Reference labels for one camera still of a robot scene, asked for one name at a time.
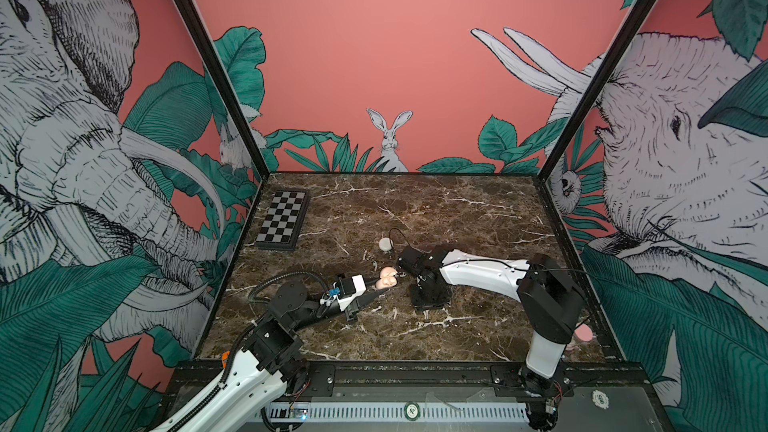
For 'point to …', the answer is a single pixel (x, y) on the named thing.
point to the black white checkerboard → (283, 219)
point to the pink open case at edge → (584, 333)
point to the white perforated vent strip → (359, 413)
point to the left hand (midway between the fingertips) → (383, 282)
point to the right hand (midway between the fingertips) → (417, 307)
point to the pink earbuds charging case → (387, 277)
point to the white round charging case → (386, 244)
